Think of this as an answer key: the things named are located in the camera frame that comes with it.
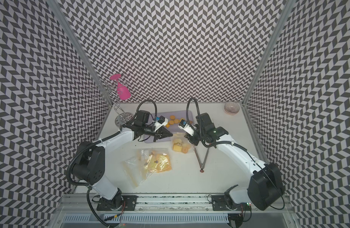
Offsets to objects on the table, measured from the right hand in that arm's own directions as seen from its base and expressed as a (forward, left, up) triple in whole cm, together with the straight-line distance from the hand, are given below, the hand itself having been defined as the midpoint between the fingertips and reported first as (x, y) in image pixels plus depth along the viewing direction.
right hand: (187, 136), depth 81 cm
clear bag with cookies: (-10, +25, -13) cm, 30 cm away
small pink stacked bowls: (+32, -35, -12) cm, 49 cm away
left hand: (0, +9, 0) cm, 9 cm away
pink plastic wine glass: (+34, +45, +4) cm, 56 cm away
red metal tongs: (-11, -8, -15) cm, 20 cm away
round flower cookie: (+26, +11, -15) cm, 32 cm away
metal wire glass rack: (+45, +64, -3) cm, 79 cm away
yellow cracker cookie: (+6, +6, +6) cm, 11 cm away
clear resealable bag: (+1, +5, -12) cm, 13 cm away
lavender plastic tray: (+1, +1, +17) cm, 17 cm away
